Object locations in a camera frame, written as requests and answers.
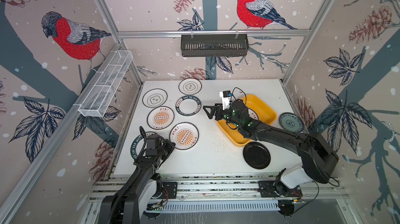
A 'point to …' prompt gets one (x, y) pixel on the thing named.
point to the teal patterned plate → (291, 122)
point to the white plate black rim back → (190, 86)
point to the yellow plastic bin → (266, 113)
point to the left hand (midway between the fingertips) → (177, 140)
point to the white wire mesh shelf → (107, 82)
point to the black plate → (257, 154)
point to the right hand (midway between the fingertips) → (209, 104)
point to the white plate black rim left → (154, 98)
